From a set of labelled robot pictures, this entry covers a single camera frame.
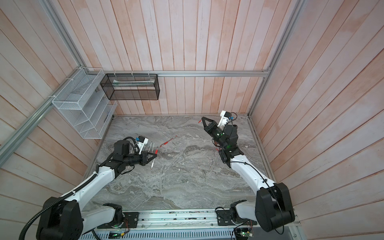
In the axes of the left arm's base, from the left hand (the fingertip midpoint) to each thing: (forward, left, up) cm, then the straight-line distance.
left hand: (155, 158), depth 81 cm
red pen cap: (+13, -24, +17) cm, 32 cm away
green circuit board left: (-34, +17, -14) cm, 40 cm away
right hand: (+13, -25, +18) cm, 34 cm away
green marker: (+15, +6, -13) cm, 21 cm away
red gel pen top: (+20, -3, -13) cm, 25 cm away
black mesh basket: (+52, +24, +10) cm, 58 cm away
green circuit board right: (-33, -45, -14) cm, 58 cm away
